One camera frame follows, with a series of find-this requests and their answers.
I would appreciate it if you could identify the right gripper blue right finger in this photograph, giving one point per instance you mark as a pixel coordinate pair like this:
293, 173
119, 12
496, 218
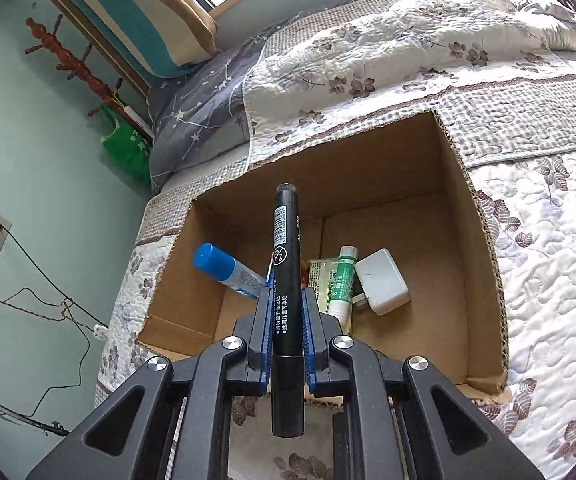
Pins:
364, 432

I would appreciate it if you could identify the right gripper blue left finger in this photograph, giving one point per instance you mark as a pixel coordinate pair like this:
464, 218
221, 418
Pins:
238, 365

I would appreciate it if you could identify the black marker pen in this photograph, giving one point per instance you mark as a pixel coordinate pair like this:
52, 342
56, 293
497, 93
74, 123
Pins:
287, 363

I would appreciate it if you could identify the green and white tube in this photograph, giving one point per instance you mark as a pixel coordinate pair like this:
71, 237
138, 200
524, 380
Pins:
340, 300

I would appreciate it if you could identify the white power adapter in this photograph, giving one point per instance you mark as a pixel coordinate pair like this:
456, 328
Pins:
382, 282

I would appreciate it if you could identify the blue capped tube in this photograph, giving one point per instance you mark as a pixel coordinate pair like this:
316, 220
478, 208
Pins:
227, 270

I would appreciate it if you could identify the brown cardboard box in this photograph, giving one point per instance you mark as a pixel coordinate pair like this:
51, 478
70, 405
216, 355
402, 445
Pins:
401, 186

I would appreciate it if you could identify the green bag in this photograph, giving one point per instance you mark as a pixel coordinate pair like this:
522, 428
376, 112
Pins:
126, 146

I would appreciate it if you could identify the dark star pattern blanket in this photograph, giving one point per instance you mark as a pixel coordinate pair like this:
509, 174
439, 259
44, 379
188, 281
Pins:
199, 114

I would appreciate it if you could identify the wooden coat rack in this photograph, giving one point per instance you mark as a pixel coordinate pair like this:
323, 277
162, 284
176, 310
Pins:
77, 68

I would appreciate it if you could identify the checkered quilted bedspread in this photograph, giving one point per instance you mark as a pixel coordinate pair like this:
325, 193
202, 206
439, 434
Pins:
529, 213

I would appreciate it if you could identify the floral folded quilt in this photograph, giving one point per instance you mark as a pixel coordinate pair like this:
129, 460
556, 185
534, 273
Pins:
497, 73

